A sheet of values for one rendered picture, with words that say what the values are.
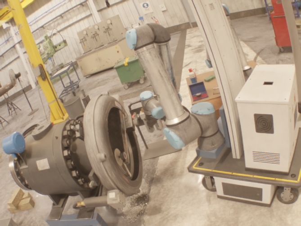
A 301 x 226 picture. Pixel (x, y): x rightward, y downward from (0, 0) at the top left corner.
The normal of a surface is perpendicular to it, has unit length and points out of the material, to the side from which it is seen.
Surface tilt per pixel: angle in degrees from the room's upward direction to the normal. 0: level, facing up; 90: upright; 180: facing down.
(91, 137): 48
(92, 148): 57
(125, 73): 90
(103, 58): 90
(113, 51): 90
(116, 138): 36
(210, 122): 90
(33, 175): 76
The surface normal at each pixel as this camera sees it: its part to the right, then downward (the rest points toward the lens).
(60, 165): -0.22, 0.11
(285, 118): -0.62, 0.53
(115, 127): -0.34, -0.41
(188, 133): 0.32, 0.11
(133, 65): -0.04, 0.44
